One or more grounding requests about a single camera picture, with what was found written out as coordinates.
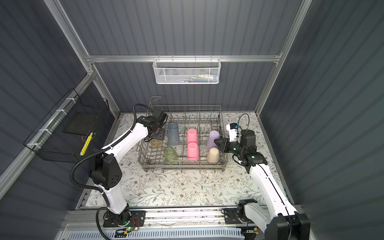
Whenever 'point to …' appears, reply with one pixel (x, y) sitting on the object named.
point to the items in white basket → (199, 78)
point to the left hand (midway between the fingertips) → (155, 134)
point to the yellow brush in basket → (86, 145)
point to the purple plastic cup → (213, 135)
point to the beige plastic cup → (213, 155)
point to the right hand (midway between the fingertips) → (218, 142)
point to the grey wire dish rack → (204, 119)
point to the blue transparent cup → (173, 138)
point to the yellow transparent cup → (155, 143)
